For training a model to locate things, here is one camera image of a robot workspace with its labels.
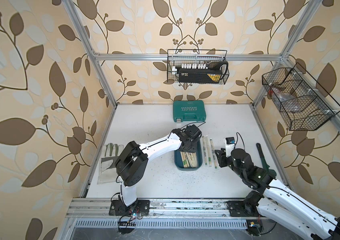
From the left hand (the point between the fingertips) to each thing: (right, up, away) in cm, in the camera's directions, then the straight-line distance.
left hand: (193, 148), depth 86 cm
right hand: (+13, 0, -7) cm, 14 cm away
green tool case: (0, +23, +25) cm, 35 cm away
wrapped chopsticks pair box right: (-1, -8, +5) cm, 9 cm away
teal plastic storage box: (-8, -9, +5) cm, 13 cm away
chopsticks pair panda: (+9, -3, +11) cm, 14 cm away
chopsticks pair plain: (+11, -4, +9) cm, 14 cm away
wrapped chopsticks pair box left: (-3, -8, +6) cm, 10 cm away
